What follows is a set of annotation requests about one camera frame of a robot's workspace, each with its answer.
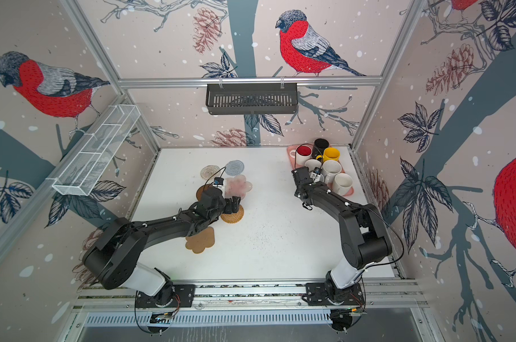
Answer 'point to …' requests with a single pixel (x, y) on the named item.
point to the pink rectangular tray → (291, 150)
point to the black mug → (319, 145)
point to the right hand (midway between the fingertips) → (307, 193)
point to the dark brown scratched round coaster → (201, 189)
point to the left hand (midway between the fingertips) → (232, 197)
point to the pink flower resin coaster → (236, 187)
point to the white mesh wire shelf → (80, 173)
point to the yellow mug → (330, 154)
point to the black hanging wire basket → (254, 98)
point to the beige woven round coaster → (210, 172)
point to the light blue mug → (316, 177)
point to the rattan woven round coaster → (233, 218)
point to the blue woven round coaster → (234, 167)
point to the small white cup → (311, 164)
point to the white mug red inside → (303, 152)
